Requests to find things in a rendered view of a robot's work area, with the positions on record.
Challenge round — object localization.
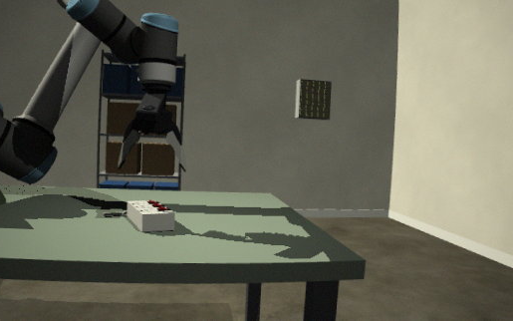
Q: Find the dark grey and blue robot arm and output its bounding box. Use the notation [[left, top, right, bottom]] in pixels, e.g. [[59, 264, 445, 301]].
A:
[[0, 0, 179, 184]]

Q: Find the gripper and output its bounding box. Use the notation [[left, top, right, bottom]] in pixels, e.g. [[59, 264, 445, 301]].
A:
[[118, 83, 186, 172]]

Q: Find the white power strip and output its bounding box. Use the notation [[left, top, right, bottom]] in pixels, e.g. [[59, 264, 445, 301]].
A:
[[104, 200, 175, 232]]

